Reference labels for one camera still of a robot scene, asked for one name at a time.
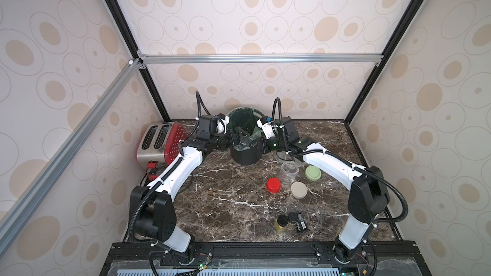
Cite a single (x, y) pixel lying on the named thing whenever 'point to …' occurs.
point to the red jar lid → (273, 185)
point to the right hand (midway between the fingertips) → (260, 140)
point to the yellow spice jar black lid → (280, 224)
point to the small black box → (301, 225)
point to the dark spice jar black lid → (293, 218)
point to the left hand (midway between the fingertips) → (248, 136)
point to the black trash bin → (246, 156)
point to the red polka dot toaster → (158, 143)
